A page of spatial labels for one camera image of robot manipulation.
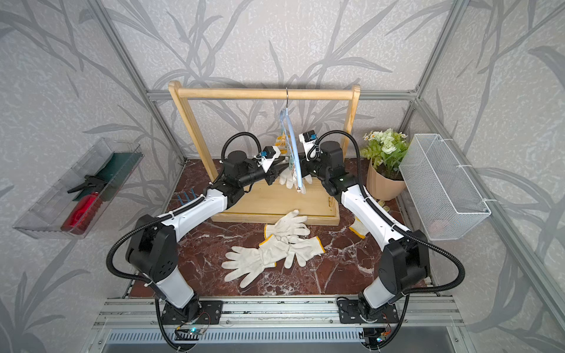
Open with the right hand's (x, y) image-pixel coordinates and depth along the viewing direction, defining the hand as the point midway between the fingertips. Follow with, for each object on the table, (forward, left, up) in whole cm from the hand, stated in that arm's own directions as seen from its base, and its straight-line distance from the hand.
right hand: (293, 154), depth 78 cm
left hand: (-2, +3, -2) cm, 4 cm away
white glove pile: (0, +3, -13) cm, 13 cm away
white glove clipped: (+7, +4, -1) cm, 8 cm away
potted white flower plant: (+6, -36, -3) cm, 36 cm away
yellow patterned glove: (-14, -27, -32) cm, 44 cm away
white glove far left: (-28, +17, -31) cm, 45 cm away
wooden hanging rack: (+1, -9, -33) cm, 34 cm away
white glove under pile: (-23, -4, -30) cm, 38 cm away
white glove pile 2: (-13, +2, -29) cm, 31 cm away
